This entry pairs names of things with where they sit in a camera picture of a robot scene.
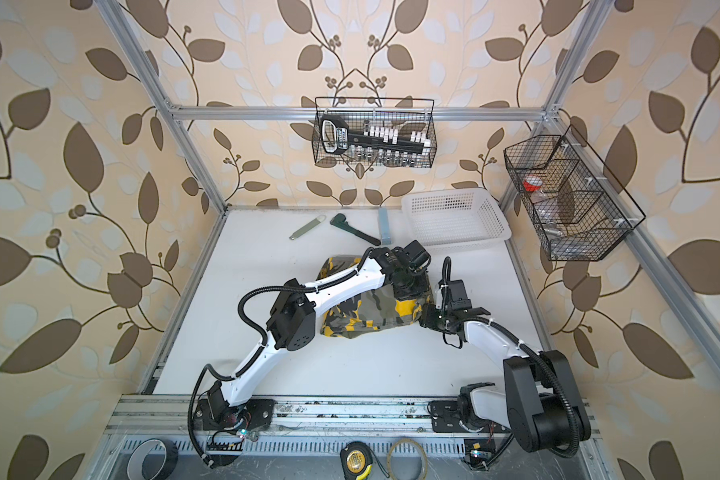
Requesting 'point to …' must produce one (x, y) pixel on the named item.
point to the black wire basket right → (576, 207)
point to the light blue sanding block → (384, 226)
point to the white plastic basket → (453, 216)
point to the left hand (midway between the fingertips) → (434, 293)
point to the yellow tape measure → (356, 460)
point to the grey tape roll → (152, 459)
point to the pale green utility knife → (320, 219)
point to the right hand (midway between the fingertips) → (427, 320)
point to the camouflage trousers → (367, 310)
